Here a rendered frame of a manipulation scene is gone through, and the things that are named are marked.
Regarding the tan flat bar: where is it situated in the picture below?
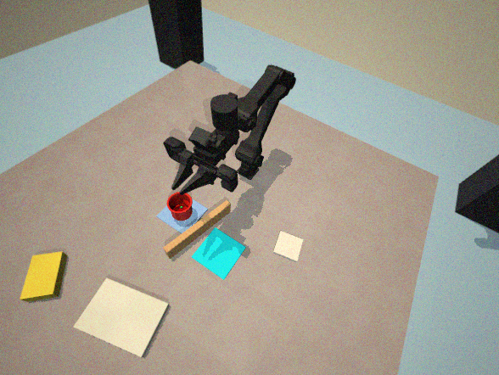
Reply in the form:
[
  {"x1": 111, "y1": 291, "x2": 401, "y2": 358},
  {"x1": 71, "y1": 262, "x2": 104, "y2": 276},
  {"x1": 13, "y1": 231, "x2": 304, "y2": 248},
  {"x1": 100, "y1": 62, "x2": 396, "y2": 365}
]
[{"x1": 164, "y1": 200, "x2": 231, "y2": 259}]

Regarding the yellow flat block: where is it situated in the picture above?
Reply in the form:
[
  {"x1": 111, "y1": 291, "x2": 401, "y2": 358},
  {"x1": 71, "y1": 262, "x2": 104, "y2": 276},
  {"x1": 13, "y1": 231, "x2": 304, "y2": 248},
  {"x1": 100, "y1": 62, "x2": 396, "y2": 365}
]
[{"x1": 20, "y1": 251, "x2": 68, "y2": 302}]

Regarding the cream square block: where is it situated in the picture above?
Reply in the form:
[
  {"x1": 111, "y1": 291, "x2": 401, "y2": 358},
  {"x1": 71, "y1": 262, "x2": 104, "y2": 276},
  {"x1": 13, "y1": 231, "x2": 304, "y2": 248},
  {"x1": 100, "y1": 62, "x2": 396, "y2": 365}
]
[{"x1": 273, "y1": 231, "x2": 303, "y2": 262}]

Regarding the cream flat square pad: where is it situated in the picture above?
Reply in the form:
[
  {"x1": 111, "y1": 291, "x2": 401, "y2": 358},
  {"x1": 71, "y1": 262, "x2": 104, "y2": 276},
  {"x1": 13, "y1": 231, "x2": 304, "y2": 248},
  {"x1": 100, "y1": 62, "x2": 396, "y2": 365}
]
[{"x1": 74, "y1": 278, "x2": 170, "y2": 357}]

